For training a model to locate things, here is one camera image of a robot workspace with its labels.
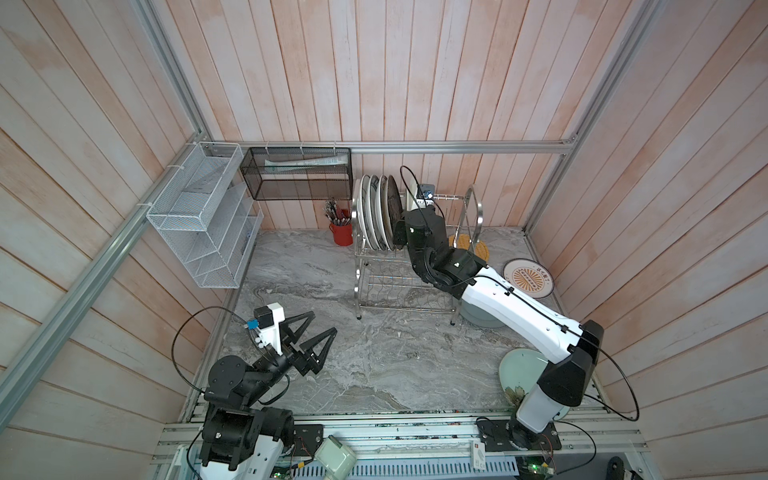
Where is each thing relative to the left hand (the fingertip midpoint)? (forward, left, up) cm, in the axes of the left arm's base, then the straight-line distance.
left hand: (325, 330), depth 61 cm
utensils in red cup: (+51, +4, -13) cm, 52 cm away
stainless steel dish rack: (+33, -15, -29) cm, 46 cm away
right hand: (+27, -18, +9) cm, 33 cm away
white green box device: (-21, -1, -24) cm, 32 cm away
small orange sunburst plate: (+35, -67, -30) cm, 81 cm away
